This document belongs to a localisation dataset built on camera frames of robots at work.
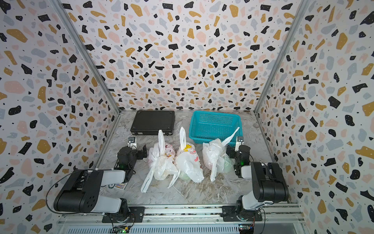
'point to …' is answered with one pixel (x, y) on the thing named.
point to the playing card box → (121, 186)
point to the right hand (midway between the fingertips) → (238, 145)
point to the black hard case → (149, 122)
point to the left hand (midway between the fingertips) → (138, 145)
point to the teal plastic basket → (205, 126)
